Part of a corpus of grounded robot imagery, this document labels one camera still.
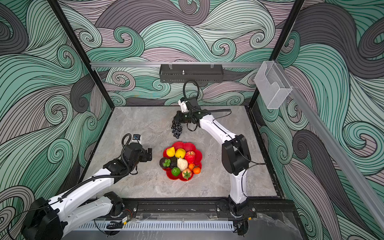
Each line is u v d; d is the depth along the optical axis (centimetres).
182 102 81
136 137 71
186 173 79
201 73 95
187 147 95
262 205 75
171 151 88
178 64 93
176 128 88
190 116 69
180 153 87
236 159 51
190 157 85
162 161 81
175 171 80
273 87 75
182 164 83
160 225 70
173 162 84
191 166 85
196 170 80
